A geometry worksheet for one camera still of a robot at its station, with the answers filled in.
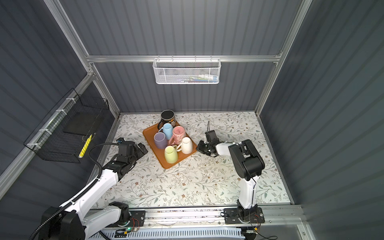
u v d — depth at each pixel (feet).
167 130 3.19
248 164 1.71
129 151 2.15
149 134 3.60
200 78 3.00
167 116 3.43
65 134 2.37
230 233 2.32
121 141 2.43
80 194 1.48
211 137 2.65
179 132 3.10
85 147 2.24
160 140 3.07
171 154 2.85
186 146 3.04
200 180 2.84
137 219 2.37
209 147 2.59
